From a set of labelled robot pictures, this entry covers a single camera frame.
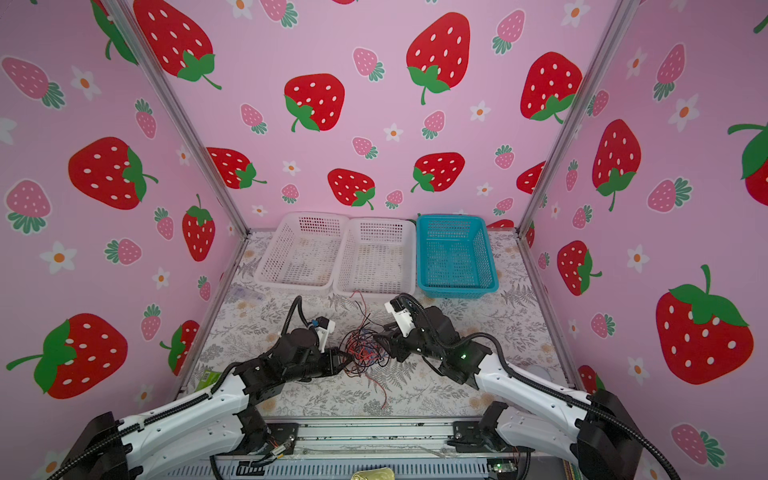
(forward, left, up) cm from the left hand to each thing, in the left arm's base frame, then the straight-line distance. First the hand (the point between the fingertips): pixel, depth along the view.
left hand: (355, 359), depth 77 cm
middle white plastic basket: (+42, -3, -8) cm, 43 cm away
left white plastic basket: (+45, +25, -9) cm, 52 cm away
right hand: (+4, -6, +7) cm, 10 cm away
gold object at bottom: (-24, -7, -5) cm, 25 cm away
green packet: (-2, +43, -10) cm, 44 cm away
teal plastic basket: (+45, -33, -11) cm, 57 cm away
